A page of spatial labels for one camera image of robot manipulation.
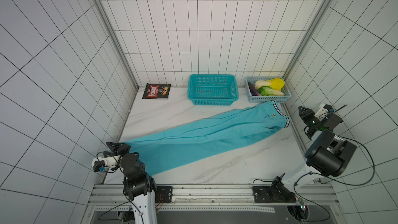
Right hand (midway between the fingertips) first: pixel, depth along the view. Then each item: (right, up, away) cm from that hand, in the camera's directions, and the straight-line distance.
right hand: (296, 104), depth 89 cm
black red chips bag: (-91, +9, +28) cm, 96 cm away
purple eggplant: (-16, +9, +24) cm, 30 cm away
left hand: (-99, -18, -19) cm, 102 cm away
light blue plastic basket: (-18, +3, +18) cm, 25 cm away
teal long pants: (-83, -28, 0) cm, 88 cm away
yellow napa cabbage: (-1, +14, +20) cm, 24 cm away
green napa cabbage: (-9, +9, +18) cm, 22 cm away
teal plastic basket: (-47, +11, +29) cm, 56 cm away
